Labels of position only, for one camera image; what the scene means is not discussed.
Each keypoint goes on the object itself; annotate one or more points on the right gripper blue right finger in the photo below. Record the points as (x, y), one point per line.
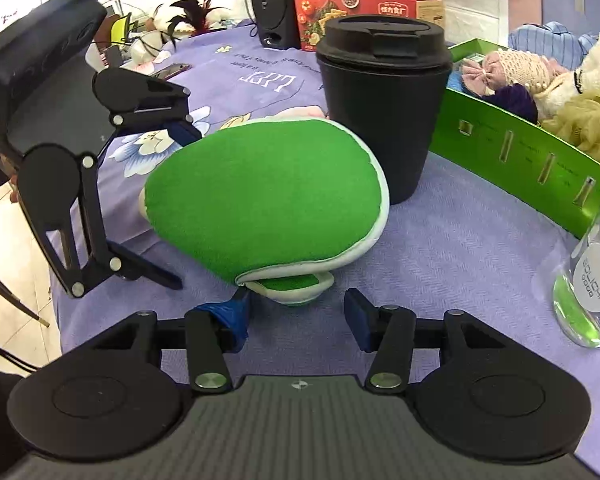
(366, 322)

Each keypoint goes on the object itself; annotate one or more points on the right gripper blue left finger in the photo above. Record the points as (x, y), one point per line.
(230, 320)

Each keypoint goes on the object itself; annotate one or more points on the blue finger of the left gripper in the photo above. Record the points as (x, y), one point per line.
(183, 132)
(131, 266)

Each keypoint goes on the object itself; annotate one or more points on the blue towel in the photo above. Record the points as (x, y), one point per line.
(460, 82)

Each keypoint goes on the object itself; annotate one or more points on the dark purple knitted item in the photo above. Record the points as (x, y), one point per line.
(516, 100)

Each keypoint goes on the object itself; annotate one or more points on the pink lace drawstring pouch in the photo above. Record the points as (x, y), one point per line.
(505, 68)

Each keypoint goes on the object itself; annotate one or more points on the olive green bath pouf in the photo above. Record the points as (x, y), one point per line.
(571, 112)

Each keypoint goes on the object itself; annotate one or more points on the black smartphone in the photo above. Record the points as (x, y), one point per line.
(171, 71)

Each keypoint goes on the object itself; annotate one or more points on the dark red feather decoration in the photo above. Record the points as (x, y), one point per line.
(194, 14)

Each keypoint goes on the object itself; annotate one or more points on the black speaker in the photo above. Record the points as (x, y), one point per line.
(275, 5)

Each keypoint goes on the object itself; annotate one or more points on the black lidded coffee cup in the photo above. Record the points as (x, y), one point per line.
(384, 78)

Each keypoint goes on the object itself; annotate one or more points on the clear jar pink lid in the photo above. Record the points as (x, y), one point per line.
(576, 290)

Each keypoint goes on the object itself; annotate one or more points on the green white cardboard tray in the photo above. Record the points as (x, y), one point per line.
(522, 159)

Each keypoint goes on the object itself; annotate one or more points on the striped bedding poster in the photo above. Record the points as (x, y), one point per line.
(564, 30)

